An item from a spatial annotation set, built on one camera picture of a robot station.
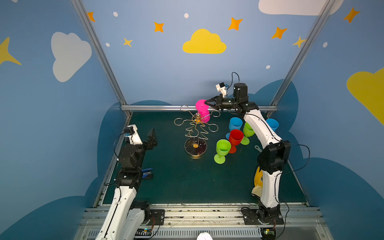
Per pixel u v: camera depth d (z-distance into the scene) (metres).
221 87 0.78
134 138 0.62
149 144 0.65
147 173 0.89
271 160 0.53
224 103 0.74
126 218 0.44
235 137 0.91
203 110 0.80
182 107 0.84
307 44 0.82
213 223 0.73
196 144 1.01
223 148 0.89
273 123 0.98
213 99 0.78
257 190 0.81
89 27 0.75
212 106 0.77
